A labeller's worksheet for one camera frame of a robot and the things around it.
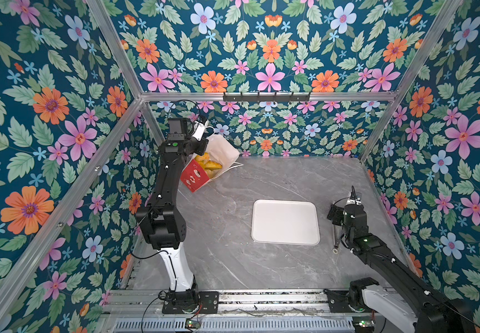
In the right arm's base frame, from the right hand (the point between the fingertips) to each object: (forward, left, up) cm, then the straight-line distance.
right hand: (341, 206), depth 85 cm
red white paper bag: (+30, +52, +4) cm, 60 cm away
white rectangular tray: (-1, +22, -12) cm, 25 cm away
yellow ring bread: (+24, +61, +5) cm, 66 cm away
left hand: (+24, +57, +21) cm, 65 cm away
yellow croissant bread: (+29, +59, -5) cm, 66 cm away
